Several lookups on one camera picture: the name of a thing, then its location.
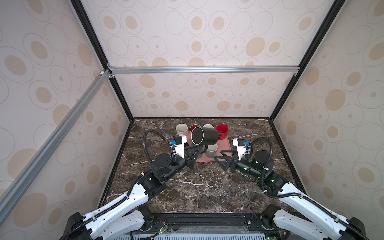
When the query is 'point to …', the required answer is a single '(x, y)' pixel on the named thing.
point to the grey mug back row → (211, 151)
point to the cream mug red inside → (193, 126)
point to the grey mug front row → (199, 156)
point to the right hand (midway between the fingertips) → (219, 155)
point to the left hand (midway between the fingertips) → (204, 148)
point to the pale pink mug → (181, 129)
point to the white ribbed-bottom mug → (208, 125)
